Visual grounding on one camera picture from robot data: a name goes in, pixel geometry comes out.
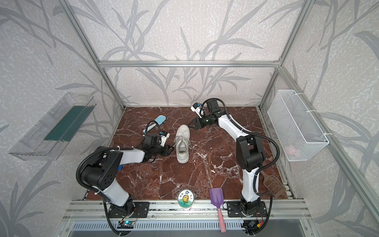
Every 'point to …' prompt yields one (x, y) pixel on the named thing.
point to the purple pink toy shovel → (216, 196)
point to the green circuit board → (126, 224)
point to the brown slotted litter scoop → (276, 188)
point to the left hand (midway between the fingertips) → (173, 142)
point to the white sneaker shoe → (182, 143)
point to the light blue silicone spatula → (161, 119)
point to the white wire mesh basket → (297, 134)
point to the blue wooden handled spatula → (120, 167)
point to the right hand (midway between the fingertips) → (192, 120)
